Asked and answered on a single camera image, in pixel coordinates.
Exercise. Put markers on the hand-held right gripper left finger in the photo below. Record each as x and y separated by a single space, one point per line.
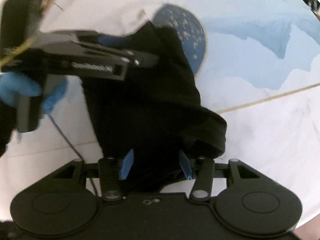
126 165

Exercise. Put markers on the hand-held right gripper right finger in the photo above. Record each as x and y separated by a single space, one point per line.
186 165

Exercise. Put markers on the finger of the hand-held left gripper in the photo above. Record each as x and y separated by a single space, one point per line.
112 40
142 60

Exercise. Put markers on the black t-shirt with pink print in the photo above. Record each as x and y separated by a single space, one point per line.
150 117

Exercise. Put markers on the person's left hand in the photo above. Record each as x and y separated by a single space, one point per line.
17 87

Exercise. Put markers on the round floral placemat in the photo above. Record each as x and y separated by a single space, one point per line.
185 25

